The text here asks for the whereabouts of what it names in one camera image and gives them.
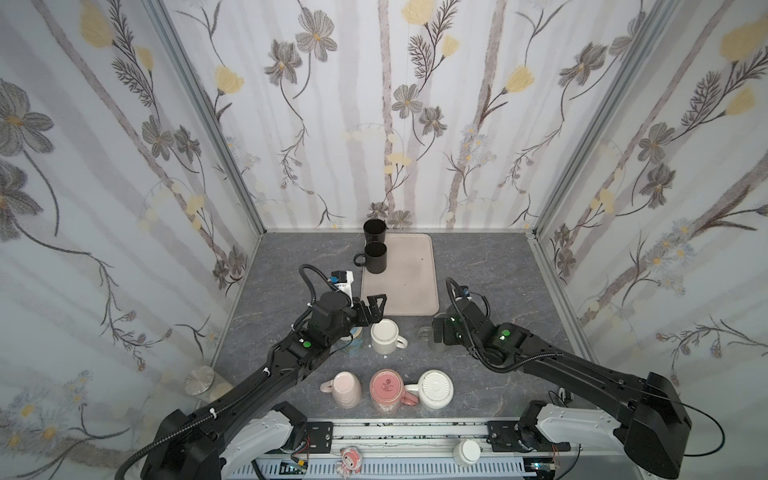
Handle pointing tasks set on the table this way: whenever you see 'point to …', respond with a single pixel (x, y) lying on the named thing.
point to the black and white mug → (375, 230)
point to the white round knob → (466, 453)
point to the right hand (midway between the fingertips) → (440, 317)
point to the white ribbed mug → (434, 388)
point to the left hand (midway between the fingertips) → (371, 292)
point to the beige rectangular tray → (409, 280)
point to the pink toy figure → (351, 461)
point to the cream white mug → (385, 337)
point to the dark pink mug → (386, 390)
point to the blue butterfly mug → (356, 339)
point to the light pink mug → (346, 389)
